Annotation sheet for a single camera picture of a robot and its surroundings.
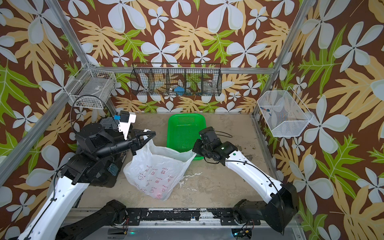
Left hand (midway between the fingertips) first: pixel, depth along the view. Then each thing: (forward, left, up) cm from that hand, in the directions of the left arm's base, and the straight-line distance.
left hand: (154, 133), depth 55 cm
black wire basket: (+53, -8, -12) cm, 55 cm away
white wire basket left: (+38, +45, -8) cm, 59 cm away
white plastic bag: (-7, +2, -20) cm, 21 cm away
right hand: (+8, -14, -23) cm, 28 cm away
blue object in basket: (+46, -6, -15) cm, 48 cm away
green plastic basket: (+34, -8, -43) cm, 55 cm away
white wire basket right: (+26, -67, -16) cm, 74 cm away
